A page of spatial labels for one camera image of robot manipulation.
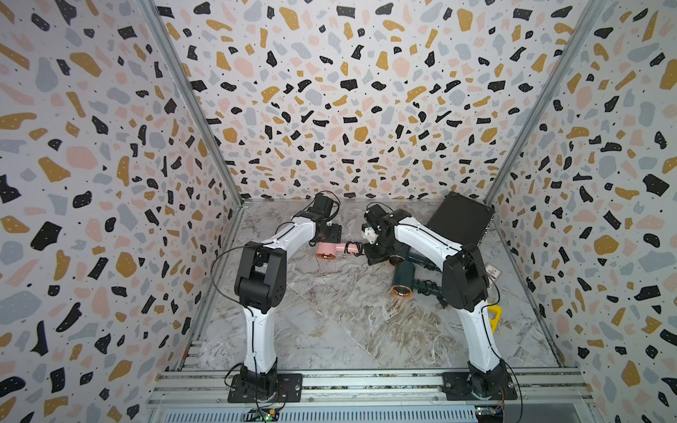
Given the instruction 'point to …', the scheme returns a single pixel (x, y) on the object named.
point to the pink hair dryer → (325, 250)
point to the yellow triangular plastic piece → (498, 309)
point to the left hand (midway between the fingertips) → (335, 234)
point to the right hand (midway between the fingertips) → (371, 260)
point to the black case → (461, 219)
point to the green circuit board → (269, 414)
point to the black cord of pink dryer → (360, 248)
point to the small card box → (494, 273)
